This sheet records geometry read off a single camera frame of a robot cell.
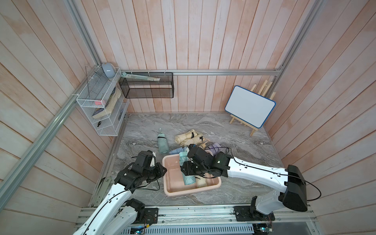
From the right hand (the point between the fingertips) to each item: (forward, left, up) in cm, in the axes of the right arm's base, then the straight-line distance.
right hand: (183, 169), depth 74 cm
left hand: (-1, +9, -2) cm, 10 cm away
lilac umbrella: (+20, -20, -12) cm, 31 cm away
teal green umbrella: (-6, -3, +2) cm, 7 cm away
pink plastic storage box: (0, +6, -15) cm, 16 cm away
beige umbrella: (-3, -10, -12) cm, 16 cm away
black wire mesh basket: (+56, +38, +10) cm, 69 cm away
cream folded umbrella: (+30, -4, -10) cm, 32 cm away
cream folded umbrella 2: (+26, -9, -10) cm, 29 cm away
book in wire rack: (+25, +47, +16) cm, 56 cm away
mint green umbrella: (+22, +15, -12) cm, 29 cm away
